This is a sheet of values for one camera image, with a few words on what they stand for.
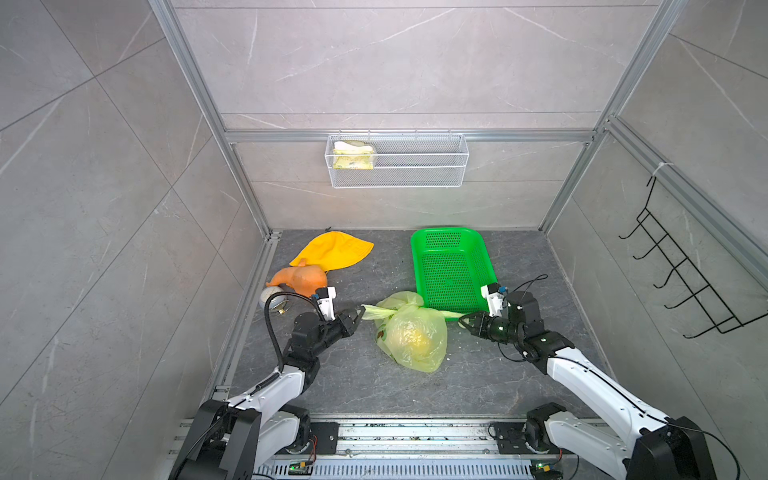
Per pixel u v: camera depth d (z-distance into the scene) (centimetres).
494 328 71
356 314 81
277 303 93
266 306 69
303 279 96
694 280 65
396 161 101
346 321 73
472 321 78
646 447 39
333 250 110
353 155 87
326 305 76
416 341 73
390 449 73
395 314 79
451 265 106
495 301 75
